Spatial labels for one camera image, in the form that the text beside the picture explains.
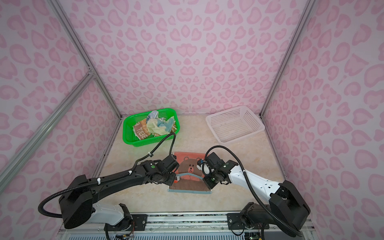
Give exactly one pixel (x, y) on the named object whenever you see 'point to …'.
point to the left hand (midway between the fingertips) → (174, 178)
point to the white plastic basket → (234, 124)
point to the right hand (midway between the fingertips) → (205, 181)
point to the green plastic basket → (129, 135)
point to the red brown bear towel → (190, 176)
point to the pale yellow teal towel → (159, 127)
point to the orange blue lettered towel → (141, 128)
